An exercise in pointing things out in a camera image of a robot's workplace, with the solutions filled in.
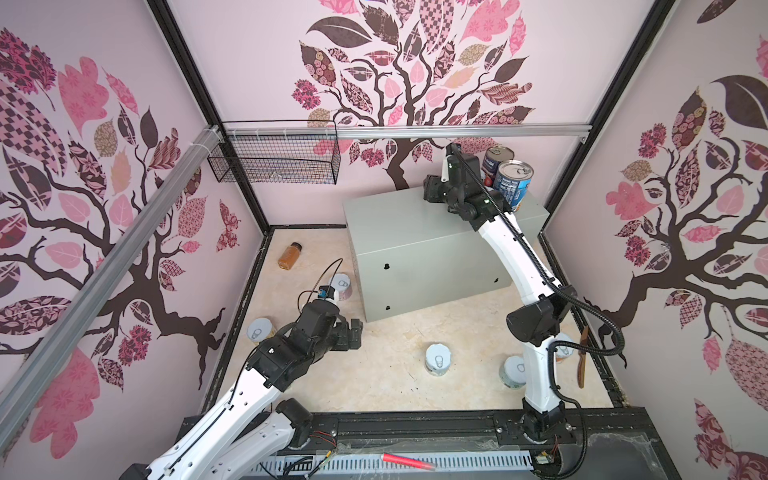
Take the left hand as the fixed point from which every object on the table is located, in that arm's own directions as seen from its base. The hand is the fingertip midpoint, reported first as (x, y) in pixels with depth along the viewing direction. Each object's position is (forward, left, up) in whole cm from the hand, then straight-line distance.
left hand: (346, 331), depth 74 cm
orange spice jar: (+37, +27, -16) cm, 48 cm away
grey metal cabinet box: (+12, -16, +16) cm, 26 cm away
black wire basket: (+76, +37, 0) cm, 85 cm away
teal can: (-3, -25, -11) cm, 27 cm away
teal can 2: (-6, -46, -13) cm, 48 cm away
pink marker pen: (-26, -15, -16) cm, 34 cm away
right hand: (+36, -23, +21) cm, 48 cm away
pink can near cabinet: (+22, +5, -12) cm, 26 cm away
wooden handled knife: (-1, -69, -16) cm, 70 cm away
